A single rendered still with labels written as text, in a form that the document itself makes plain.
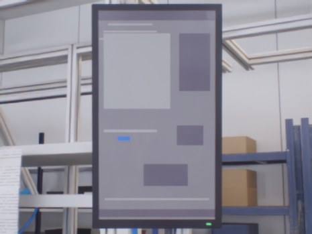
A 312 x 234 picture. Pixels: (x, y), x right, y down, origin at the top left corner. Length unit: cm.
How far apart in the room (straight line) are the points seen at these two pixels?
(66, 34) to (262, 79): 245
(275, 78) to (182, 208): 377
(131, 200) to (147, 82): 27
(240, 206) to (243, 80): 131
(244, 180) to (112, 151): 322
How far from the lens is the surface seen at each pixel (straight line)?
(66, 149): 160
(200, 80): 111
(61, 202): 160
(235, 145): 433
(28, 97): 299
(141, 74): 111
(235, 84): 491
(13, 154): 160
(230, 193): 431
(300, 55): 238
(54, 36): 612
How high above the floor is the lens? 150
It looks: 10 degrees up
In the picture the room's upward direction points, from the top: straight up
